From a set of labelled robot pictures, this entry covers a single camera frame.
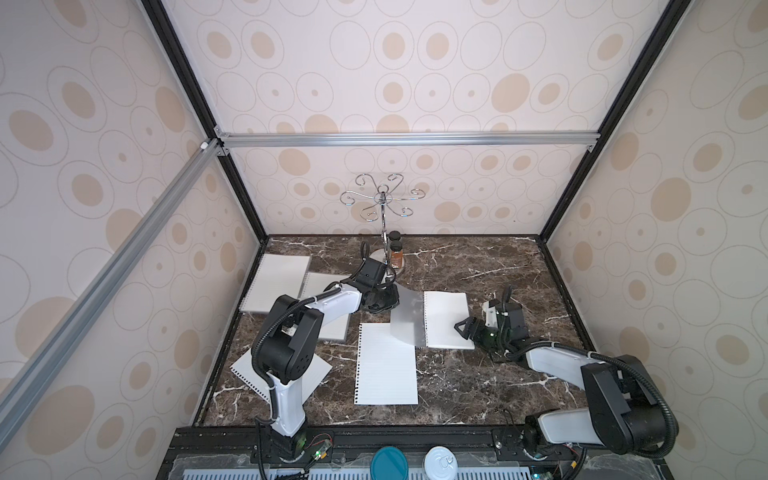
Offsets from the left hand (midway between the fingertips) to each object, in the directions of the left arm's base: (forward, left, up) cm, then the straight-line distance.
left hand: (409, 299), depth 93 cm
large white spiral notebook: (+16, +47, -9) cm, 51 cm away
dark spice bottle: (+24, +5, +4) cm, 25 cm away
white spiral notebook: (+1, -11, -8) cm, 14 cm away
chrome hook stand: (+20, +8, +24) cm, 32 cm away
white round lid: (-43, -6, -2) cm, 43 cm away
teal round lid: (-43, +6, +1) cm, 43 cm away
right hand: (-8, -19, -5) cm, 21 cm away
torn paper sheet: (-18, +7, -8) cm, 21 cm away
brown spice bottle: (+17, +4, 0) cm, 18 cm away
